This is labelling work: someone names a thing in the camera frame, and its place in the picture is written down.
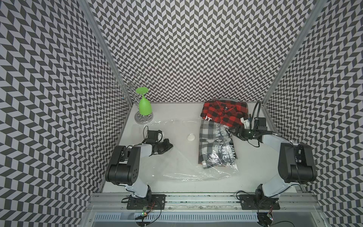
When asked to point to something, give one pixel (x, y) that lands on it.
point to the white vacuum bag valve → (191, 137)
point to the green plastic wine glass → (145, 106)
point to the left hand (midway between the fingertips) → (172, 147)
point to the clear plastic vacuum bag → (180, 163)
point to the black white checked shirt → (216, 147)
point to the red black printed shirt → (228, 112)
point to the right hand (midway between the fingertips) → (231, 133)
